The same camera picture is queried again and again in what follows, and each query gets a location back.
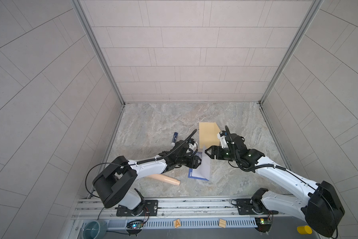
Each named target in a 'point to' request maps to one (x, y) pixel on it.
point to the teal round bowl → (94, 229)
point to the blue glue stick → (174, 139)
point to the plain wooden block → (222, 223)
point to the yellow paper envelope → (208, 134)
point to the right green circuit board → (263, 221)
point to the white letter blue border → (203, 172)
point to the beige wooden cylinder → (165, 179)
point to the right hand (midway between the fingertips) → (209, 153)
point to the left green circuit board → (135, 224)
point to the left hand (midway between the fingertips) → (202, 160)
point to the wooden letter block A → (177, 223)
